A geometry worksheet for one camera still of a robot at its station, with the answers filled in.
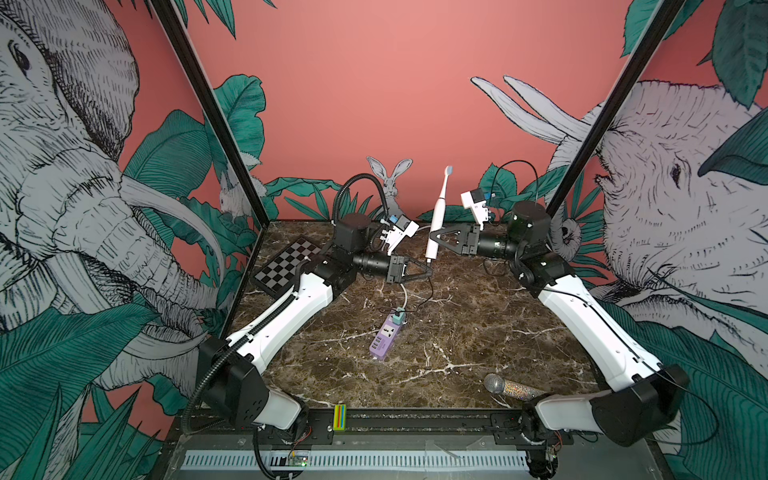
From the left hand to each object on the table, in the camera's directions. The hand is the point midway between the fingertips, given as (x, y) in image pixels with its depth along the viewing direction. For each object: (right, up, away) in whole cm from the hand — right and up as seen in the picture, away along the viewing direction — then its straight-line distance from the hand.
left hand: (431, 274), depth 63 cm
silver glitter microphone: (+19, -31, +15) cm, 39 cm away
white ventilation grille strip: (-14, -45, +7) cm, 48 cm away
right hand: (0, +8, -1) cm, 8 cm away
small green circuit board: (-31, -46, +7) cm, 56 cm away
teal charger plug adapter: (-6, -15, +23) cm, 28 cm away
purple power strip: (-11, -21, +24) cm, 34 cm away
